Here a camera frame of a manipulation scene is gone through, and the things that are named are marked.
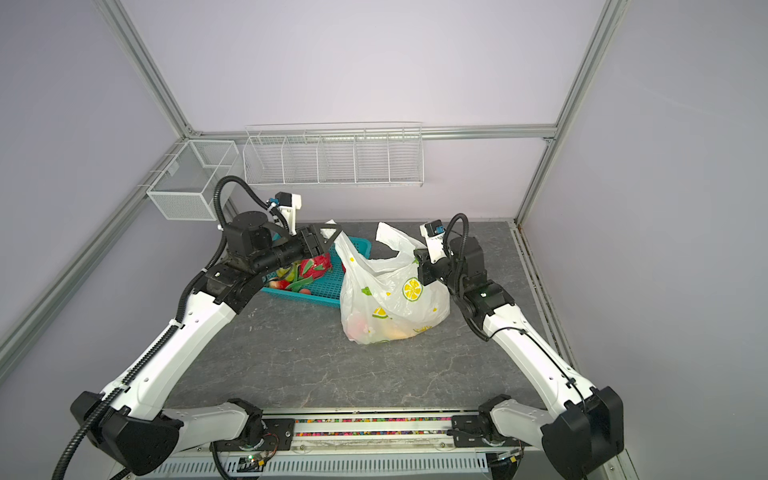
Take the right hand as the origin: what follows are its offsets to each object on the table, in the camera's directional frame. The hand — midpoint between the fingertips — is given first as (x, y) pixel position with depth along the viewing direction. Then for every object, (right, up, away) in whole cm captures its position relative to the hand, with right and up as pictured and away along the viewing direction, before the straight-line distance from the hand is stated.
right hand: (417, 252), depth 76 cm
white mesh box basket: (-71, +19, +16) cm, 75 cm away
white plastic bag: (-9, -12, 0) cm, 15 cm away
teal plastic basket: (-29, -13, +26) cm, 41 cm away
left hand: (-19, +4, -9) cm, 21 cm away
